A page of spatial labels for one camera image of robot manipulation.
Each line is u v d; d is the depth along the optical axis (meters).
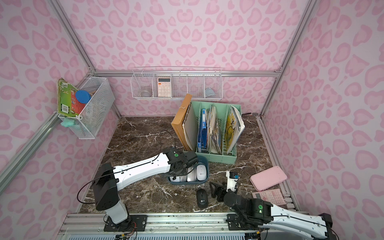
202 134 0.88
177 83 1.00
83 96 0.75
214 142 0.83
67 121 0.64
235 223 0.72
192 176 0.86
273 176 0.87
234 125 0.85
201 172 0.86
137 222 0.73
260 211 0.54
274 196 0.80
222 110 0.92
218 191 0.67
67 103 0.71
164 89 0.95
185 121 0.81
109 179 0.48
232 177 0.66
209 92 1.01
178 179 0.88
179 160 0.55
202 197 0.80
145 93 0.97
